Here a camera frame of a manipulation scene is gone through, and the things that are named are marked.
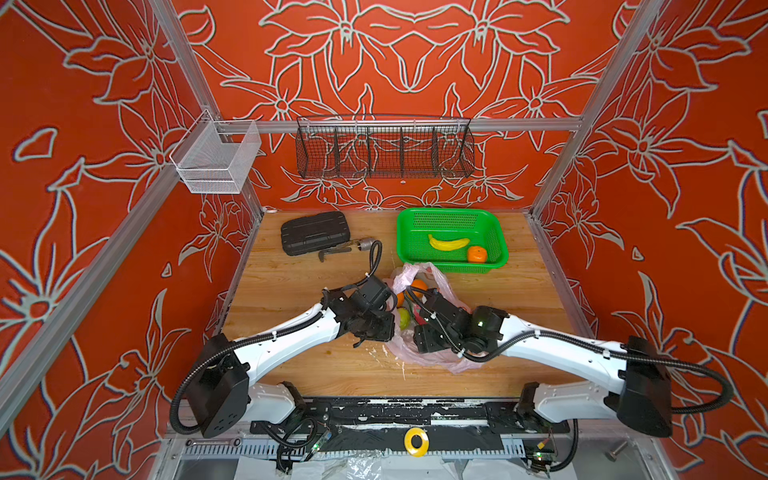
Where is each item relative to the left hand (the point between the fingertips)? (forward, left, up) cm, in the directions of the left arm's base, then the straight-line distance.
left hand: (396, 331), depth 78 cm
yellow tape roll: (-24, -8, -9) cm, 27 cm away
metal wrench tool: (+37, +14, -9) cm, 41 cm away
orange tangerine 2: (+18, -7, -5) cm, 20 cm away
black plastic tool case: (+36, +34, -3) cm, 49 cm away
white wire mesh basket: (+44, +60, +22) cm, 78 cm away
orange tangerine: (+32, -27, -5) cm, 42 cm away
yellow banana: (+37, -18, -7) cm, 42 cm away
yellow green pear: (+5, -2, -2) cm, 6 cm away
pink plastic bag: (+3, -2, +18) cm, 19 cm away
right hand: (-1, -7, 0) cm, 7 cm away
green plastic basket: (+46, -31, -5) cm, 55 cm away
